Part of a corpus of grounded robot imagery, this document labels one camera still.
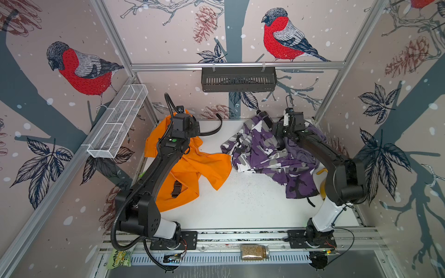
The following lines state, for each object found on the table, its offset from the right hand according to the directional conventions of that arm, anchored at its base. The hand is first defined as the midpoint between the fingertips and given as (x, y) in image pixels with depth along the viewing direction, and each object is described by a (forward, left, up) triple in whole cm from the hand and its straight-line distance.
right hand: (281, 124), depth 95 cm
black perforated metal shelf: (+27, +24, +12) cm, 38 cm away
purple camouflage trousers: (-8, +14, -12) cm, 20 cm away
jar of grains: (-59, +17, -13) cm, 62 cm away
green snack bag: (-63, +72, -15) cm, 97 cm away
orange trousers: (-31, +53, -16) cm, 64 cm away
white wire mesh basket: (-18, +80, +14) cm, 83 cm away
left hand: (-9, +49, +11) cm, 51 cm away
